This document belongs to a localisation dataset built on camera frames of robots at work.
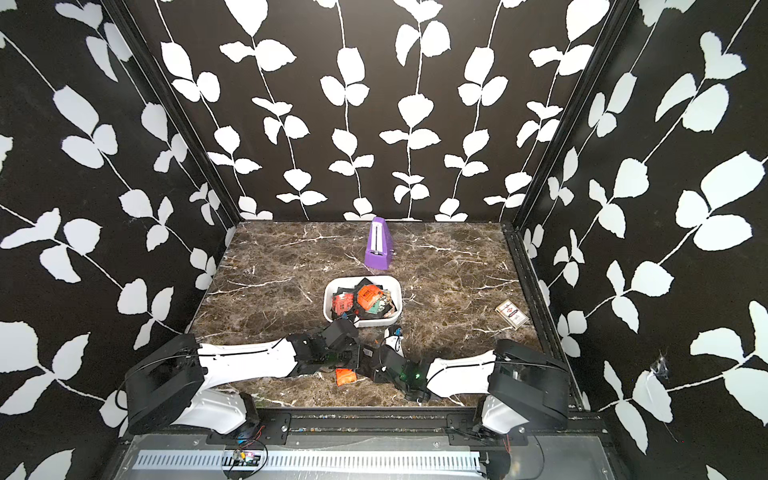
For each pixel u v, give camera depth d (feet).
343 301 3.07
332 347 2.14
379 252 3.39
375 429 2.50
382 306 3.03
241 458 2.32
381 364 2.07
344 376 2.69
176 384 1.38
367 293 3.06
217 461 2.30
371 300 3.04
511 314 3.06
